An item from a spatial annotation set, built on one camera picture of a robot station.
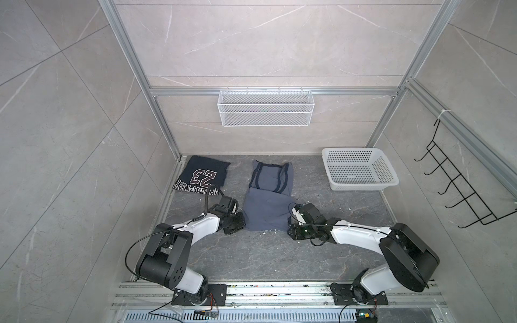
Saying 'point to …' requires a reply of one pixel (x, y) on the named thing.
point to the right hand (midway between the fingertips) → (290, 230)
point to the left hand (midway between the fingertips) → (245, 220)
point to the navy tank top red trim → (198, 173)
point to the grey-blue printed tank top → (268, 200)
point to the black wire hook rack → (484, 214)
